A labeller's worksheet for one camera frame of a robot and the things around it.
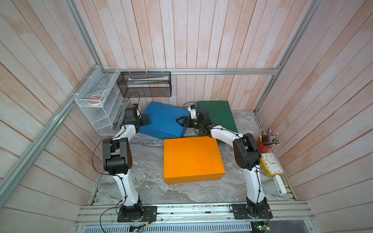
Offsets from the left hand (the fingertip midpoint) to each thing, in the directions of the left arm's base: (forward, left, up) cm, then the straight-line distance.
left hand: (144, 118), depth 101 cm
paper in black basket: (+12, -3, +24) cm, 27 cm away
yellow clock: (-29, -82, -8) cm, 87 cm away
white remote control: (-43, -83, -8) cm, 94 cm away
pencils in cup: (-17, -82, 0) cm, 84 cm away
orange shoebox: (-31, -34, -1) cm, 46 cm away
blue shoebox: (-8, -15, +7) cm, 18 cm away
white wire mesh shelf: (-16, +13, +20) cm, 29 cm away
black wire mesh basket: (+22, 0, +14) cm, 26 cm away
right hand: (-5, -26, +4) cm, 26 cm away
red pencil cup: (-22, -78, -3) cm, 81 cm away
